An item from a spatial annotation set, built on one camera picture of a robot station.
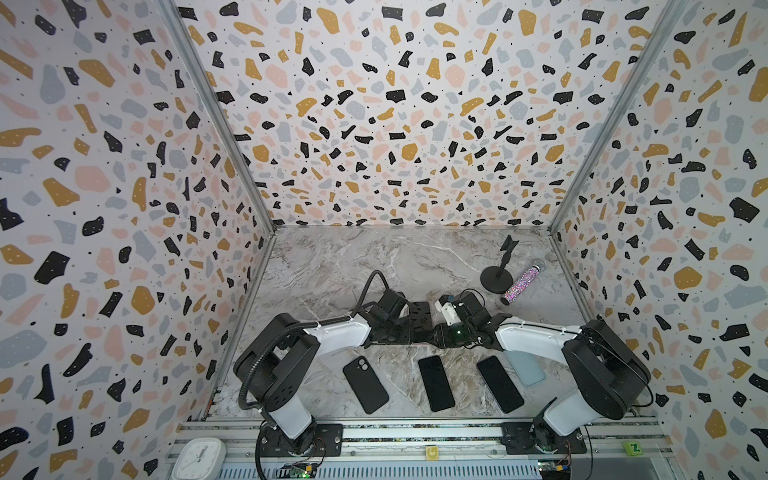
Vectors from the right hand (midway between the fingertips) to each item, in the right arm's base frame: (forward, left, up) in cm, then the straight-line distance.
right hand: (426, 334), depth 87 cm
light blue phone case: (-7, -29, -5) cm, 31 cm away
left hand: (+1, +3, 0) cm, 3 cm away
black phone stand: (+23, -26, -5) cm, 35 cm away
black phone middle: (-12, -3, -5) cm, 14 cm away
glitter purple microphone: (+21, -34, -3) cm, 40 cm away
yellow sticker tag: (-29, -1, -3) cm, 29 cm away
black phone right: (-12, -20, -5) cm, 24 cm away
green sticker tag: (-27, -49, -3) cm, 56 cm away
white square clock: (-31, +53, 0) cm, 61 cm away
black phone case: (-13, +17, -5) cm, 22 cm away
